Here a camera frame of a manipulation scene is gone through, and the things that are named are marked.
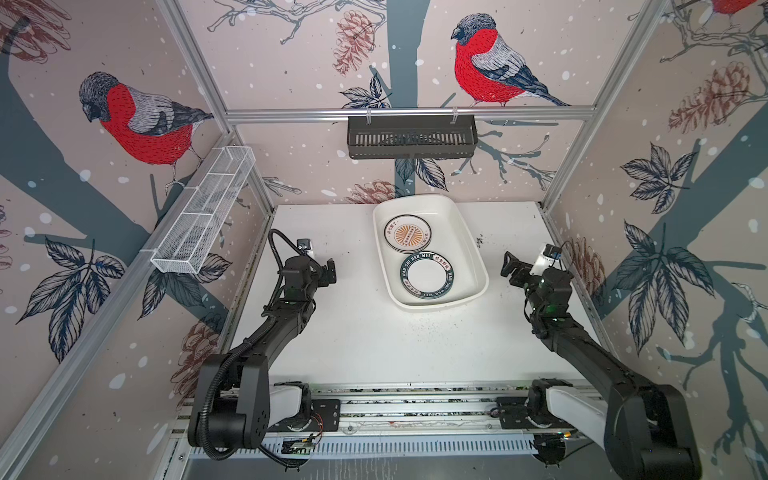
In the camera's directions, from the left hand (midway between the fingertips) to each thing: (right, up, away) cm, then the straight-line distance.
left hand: (315, 259), depth 88 cm
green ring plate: (+35, -6, +10) cm, 37 cm away
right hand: (+61, 0, -3) cm, 61 cm away
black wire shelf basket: (+30, +42, +18) cm, 55 cm away
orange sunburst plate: (+29, +8, +23) cm, 38 cm away
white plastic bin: (+45, +6, +24) cm, 52 cm away
